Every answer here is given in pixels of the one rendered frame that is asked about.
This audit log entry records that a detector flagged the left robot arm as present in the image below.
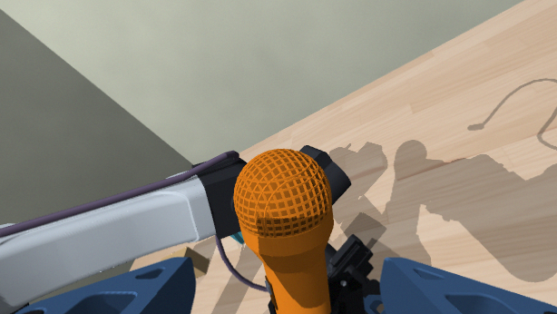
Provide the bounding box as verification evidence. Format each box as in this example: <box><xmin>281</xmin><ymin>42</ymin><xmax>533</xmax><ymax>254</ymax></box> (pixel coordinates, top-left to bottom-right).
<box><xmin>0</xmin><ymin>145</ymin><xmax>351</xmax><ymax>314</ymax></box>

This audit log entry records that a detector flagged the blue rectangular block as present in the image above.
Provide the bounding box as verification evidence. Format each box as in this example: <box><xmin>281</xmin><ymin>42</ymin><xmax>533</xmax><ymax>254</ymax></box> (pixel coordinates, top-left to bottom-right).
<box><xmin>230</xmin><ymin>231</ymin><xmax>244</xmax><ymax>244</ymax></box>

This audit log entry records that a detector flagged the orange microphone head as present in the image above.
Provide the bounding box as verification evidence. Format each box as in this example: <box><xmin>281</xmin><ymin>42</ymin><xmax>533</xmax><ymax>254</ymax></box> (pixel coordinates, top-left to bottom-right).
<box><xmin>233</xmin><ymin>149</ymin><xmax>334</xmax><ymax>314</ymax></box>

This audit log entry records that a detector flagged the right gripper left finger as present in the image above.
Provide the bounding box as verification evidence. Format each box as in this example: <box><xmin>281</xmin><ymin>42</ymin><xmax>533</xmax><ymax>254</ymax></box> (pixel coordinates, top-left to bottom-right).
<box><xmin>15</xmin><ymin>257</ymin><xmax>196</xmax><ymax>314</ymax></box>

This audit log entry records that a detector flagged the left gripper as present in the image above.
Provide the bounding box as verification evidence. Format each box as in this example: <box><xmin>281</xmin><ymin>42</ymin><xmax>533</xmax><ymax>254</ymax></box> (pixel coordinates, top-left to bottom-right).
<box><xmin>325</xmin><ymin>234</ymin><xmax>386</xmax><ymax>314</ymax></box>

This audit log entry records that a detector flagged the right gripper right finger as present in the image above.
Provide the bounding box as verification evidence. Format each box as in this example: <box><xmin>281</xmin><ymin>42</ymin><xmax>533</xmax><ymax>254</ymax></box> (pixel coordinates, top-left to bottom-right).
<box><xmin>380</xmin><ymin>258</ymin><xmax>557</xmax><ymax>314</ymax></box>

